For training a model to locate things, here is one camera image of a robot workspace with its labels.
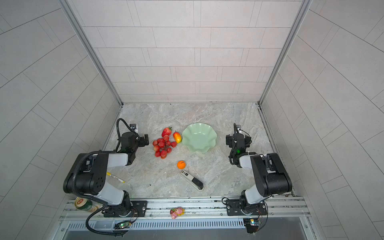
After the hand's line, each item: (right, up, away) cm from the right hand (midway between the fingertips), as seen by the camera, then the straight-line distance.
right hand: (237, 133), depth 95 cm
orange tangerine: (-35, -17, -12) cm, 40 cm away
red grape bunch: (-46, -7, -7) cm, 47 cm away
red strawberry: (-46, +1, +1) cm, 46 cm away
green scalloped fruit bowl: (-25, -3, -1) cm, 25 cm away
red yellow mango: (-38, -2, -1) cm, 39 cm away
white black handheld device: (-28, -22, -19) cm, 41 cm away
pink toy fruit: (-35, -33, -27) cm, 55 cm away
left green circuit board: (-58, -36, -30) cm, 75 cm away
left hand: (-61, +1, 0) cm, 61 cm away
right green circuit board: (0, -39, -27) cm, 47 cm away
